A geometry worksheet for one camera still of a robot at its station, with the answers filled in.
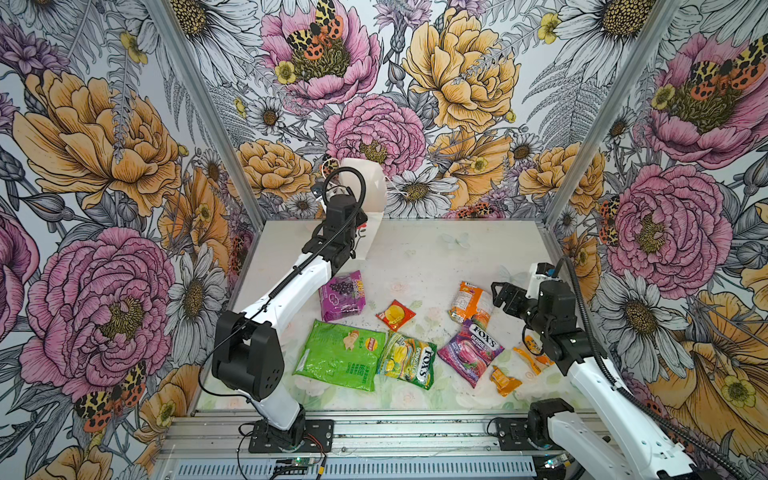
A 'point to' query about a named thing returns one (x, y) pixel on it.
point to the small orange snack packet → (504, 384)
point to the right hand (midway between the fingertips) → (503, 297)
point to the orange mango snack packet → (471, 301)
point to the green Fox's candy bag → (408, 360)
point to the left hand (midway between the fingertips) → (350, 210)
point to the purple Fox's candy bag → (470, 351)
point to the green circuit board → (303, 461)
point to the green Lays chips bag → (341, 355)
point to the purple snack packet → (342, 297)
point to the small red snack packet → (396, 316)
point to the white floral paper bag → (375, 181)
